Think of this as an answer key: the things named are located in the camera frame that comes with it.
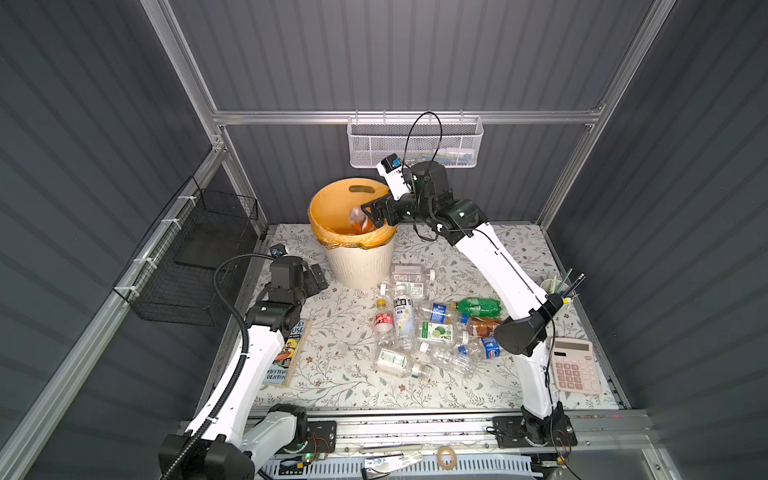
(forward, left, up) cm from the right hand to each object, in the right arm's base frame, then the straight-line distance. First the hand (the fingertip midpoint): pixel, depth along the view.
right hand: (381, 195), depth 72 cm
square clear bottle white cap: (+1, -9, -35) cm, 36 cm away
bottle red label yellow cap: (-16, 0, -38) cm, 41 cm away
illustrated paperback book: (-30, +28, -37) cm, 56 cm away
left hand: (-12, +20, -17) cm, 29 cm away
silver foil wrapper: (-51, 0, -38) cm, 64 cm away
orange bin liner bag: (+14, +17, -16) cm, 28 cm away
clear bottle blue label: (-13, -17, -35) cm, 41 cm away
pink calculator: (-28, -54, -38) cm, 71 cm away
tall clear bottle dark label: (-17, -6, -33) cm, 37 cm away
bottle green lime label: (-18, -16, -37) cm, 44 cm away
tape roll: (-50, -17, -40) cm, 66 cm away
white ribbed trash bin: (-3, +8, -27) cm, 28 cm away
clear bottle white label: (-4, -9, -36) cm, 37 cm away
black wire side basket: (-17, +50, -11) cm, 54 cm away
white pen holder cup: (-13, -54, -30) cm, 63 cm away
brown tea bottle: (0, +6, -9) cm, 11 cm away
